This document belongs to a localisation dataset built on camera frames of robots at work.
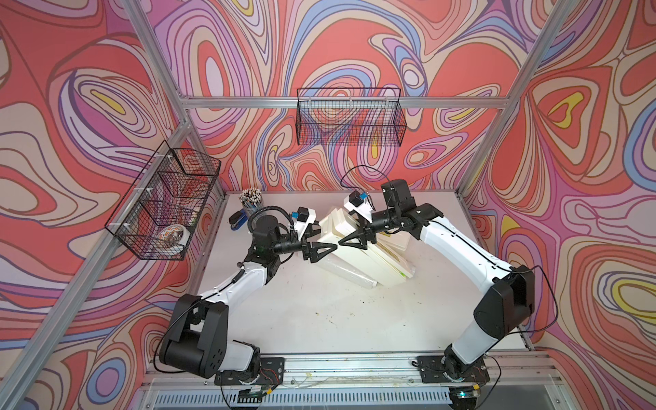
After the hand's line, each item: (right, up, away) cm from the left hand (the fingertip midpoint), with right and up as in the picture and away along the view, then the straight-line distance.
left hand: (333, 241), depth 74 cm
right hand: (+3, +2, 0) cm, 4 cm away
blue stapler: (-40, +6, +31) cm, 51 cm away
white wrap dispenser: (0, +5, -8) cm, 9 cm away
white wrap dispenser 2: (+16, -6, +1) cm, 18 cm away
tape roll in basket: (-46, +2, -1) cm, 47 cm away
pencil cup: (-30, +13, +19) cm, 38 cm away
